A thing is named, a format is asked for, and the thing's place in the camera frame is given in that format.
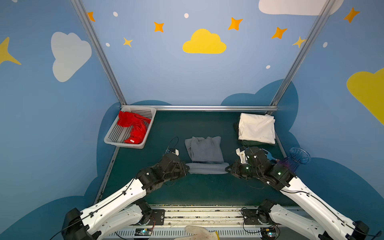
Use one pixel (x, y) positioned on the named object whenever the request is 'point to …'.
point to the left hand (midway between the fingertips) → (192, 169)
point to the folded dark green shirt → (247, 142)
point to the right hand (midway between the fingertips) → (226, 167)
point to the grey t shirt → (206, 156)
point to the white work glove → (198, 233)
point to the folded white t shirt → (260, 128)
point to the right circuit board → (268, 233)
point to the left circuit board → (143, 232)
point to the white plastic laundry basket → (147, 112)
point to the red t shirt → (139, 124)
